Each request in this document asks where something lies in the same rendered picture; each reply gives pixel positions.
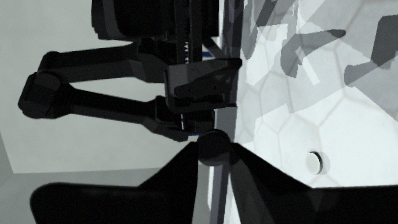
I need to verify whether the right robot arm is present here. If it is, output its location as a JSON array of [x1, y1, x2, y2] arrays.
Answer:
[[18, 0, 215, 142]]

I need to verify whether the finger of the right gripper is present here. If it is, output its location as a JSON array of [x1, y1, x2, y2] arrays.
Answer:
[[167, 58, 242, 98]]

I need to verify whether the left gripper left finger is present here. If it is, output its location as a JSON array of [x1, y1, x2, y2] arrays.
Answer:
[[30, 141, 199, 224]]

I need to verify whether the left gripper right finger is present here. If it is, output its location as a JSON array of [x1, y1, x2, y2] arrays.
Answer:
[[228, 142, 398, 224]]

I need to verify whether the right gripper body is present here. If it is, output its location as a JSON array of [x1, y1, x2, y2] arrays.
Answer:
[[161, 0, 230, 114]]

